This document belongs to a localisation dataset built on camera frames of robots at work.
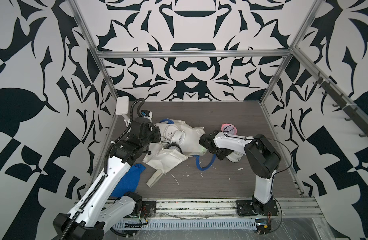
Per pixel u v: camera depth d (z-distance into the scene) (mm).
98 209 407
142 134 540
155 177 810
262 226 714
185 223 713
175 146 870
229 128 1019
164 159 780
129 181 830
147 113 634
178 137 899
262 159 501
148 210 736
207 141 701
